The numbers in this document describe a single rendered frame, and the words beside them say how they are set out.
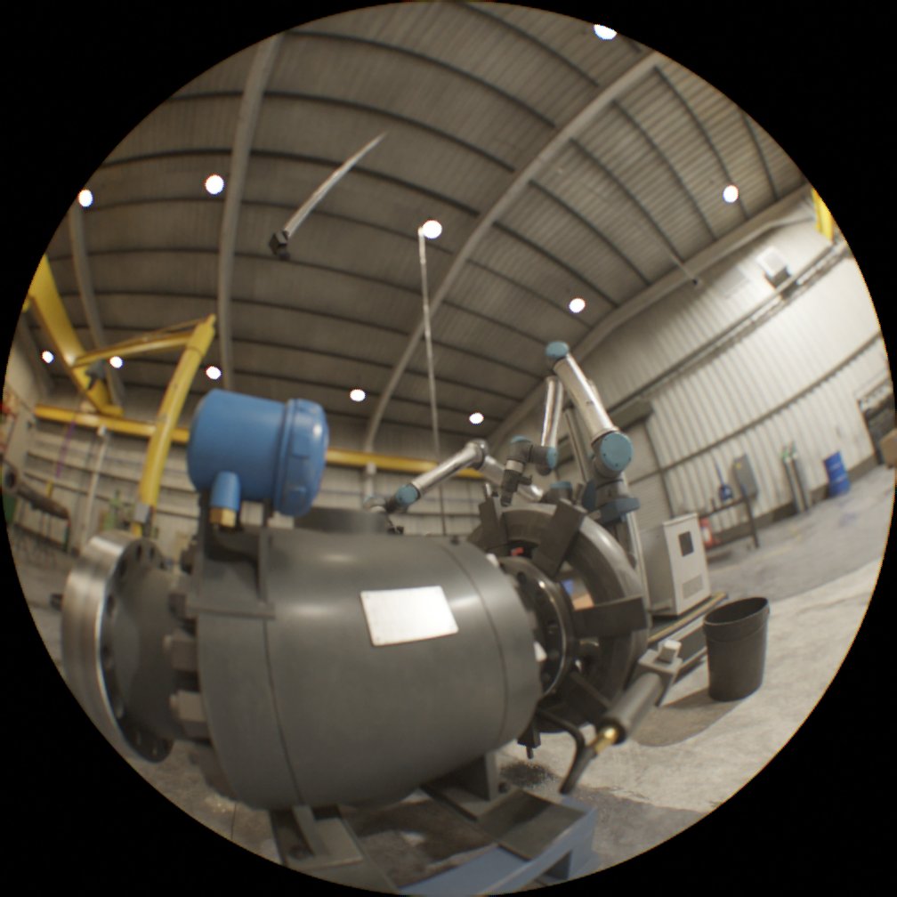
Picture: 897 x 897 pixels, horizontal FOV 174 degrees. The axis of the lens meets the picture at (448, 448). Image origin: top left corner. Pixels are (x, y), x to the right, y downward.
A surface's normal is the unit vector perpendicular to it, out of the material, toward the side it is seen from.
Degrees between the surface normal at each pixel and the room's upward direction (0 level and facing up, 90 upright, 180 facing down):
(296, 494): 146
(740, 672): 93
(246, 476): 139
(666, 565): 90
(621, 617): 90
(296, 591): 53
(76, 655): 84
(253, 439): 101
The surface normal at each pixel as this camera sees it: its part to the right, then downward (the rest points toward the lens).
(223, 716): 0.56, -0.44
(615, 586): -0.82, -0.17
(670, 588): -0.99, 0.03
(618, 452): -0.26, -0.30
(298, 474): 0.51, 0.24
